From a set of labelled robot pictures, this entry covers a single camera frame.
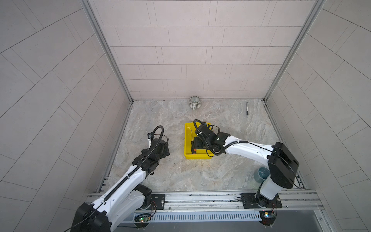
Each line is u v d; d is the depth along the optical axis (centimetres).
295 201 72
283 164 43
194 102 106
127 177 48
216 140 60
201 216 68
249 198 72
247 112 108
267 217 68
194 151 86
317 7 71
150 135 69
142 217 64
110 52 89
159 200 72
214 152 61
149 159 59
